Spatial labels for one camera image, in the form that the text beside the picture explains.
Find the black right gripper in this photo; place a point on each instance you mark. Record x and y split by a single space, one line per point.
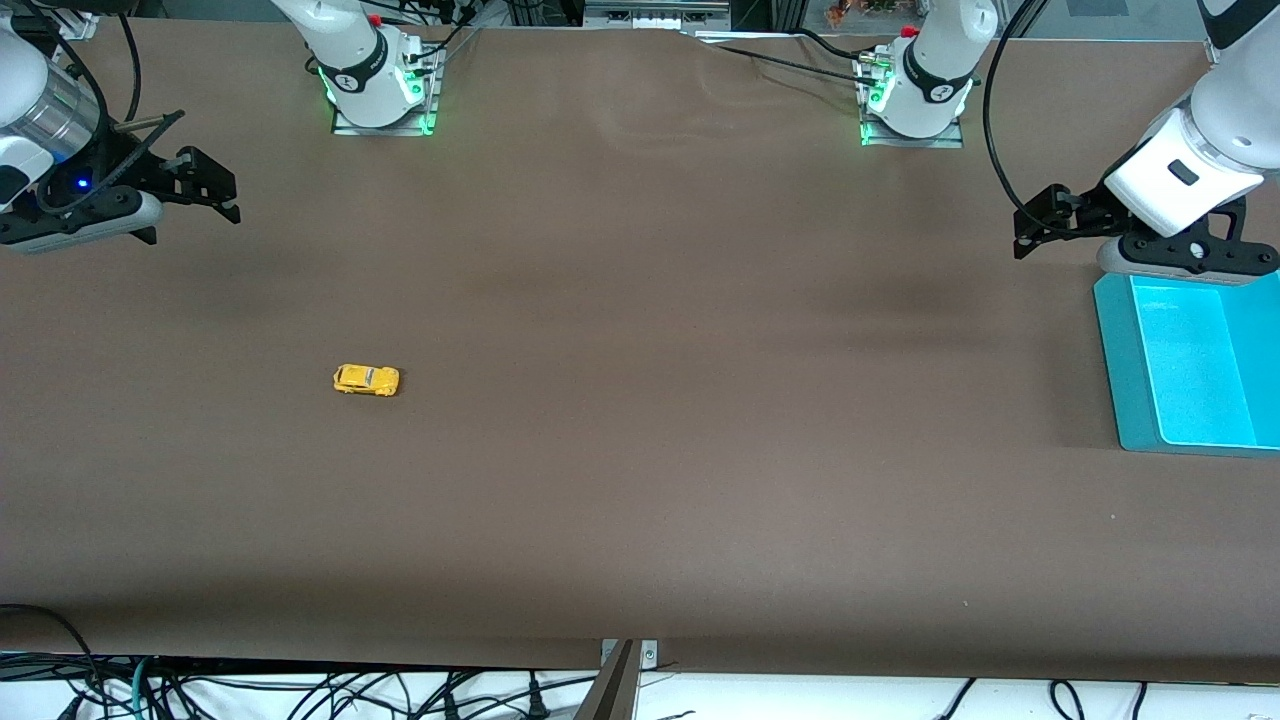
128 168

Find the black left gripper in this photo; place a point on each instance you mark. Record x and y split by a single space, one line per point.
1087 211

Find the yellow toy beetle car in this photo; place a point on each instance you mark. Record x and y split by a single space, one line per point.
365 380

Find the teal plastic bin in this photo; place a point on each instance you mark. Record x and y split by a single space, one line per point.
1190 380

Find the orange background object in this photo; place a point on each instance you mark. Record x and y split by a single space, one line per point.
865 10

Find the aluminium equipment rack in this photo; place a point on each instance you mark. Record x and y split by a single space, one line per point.
655 12

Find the brown table cover mat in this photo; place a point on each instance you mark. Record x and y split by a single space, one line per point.
640 450

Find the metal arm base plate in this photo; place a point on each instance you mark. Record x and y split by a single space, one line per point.
915 142
385 130

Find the silver metal bracket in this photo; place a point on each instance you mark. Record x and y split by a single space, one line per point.
650 655

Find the dark metal post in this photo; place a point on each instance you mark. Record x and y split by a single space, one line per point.
612 690

